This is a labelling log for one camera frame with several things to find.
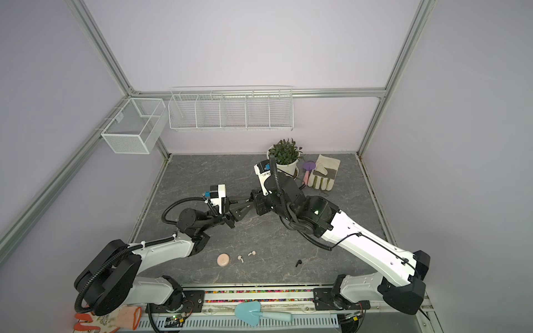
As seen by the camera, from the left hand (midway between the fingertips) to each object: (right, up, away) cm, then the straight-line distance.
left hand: (255, 203), depth 66 cm
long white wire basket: (-15, +41, +33) cm, 55 cm away
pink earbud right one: (-3, -23, +18) cm, 30 cm away
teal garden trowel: (-2, -38, +5) cm, 39 cm away
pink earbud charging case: (-15, -25, +16) cm, 33 cm away
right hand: (0, +4, -1) cm, 4 cm away
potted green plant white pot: (+12, +18, +31) cm, 38 cm away
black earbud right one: (+16, -26, +17) cm, 35 cm away
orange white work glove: (-43, -39, +3) cm, 59 cm away
